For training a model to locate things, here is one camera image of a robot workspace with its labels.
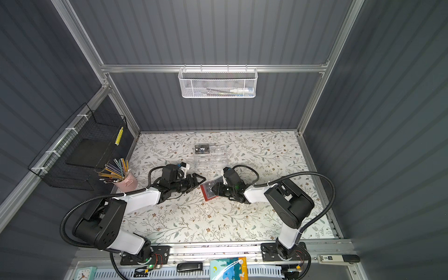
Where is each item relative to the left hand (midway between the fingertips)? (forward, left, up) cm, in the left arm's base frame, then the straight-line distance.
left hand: (204, 183), depth 87 cm
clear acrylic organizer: (+22, 0, -6) cm, 23 cm away
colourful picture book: (-36, -16, -8) cm, 40 cm away
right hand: (0, -5, -5) cm, 7 cm away
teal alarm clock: (-36, +44, -6) cm, 57 cm away
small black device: (-34, +5, -4) cm, 35 cm away
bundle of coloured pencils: (+6, +46, +2) cm, 47 cm away
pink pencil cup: (+1, +39, -1) cm, 39 cm away
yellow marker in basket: (+16, +41, +18) cm, 47 cm away
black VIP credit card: (+22, +3, +1) cm, 22 cm away
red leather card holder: (-2, -1, -7) cm, 8 cm away
